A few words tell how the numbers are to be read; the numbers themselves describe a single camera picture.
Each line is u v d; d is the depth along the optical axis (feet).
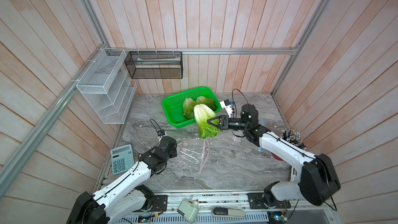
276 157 1.78
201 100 3.43
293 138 2.50
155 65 3.43
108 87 2.35
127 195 1.91
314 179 1.36
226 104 2.34
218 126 2.26
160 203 2.40
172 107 3.63
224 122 2.20
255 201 2.40
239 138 2.31
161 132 2.44
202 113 2.39
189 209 2.22
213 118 2.34
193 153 2.76
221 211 2.21
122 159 2.82
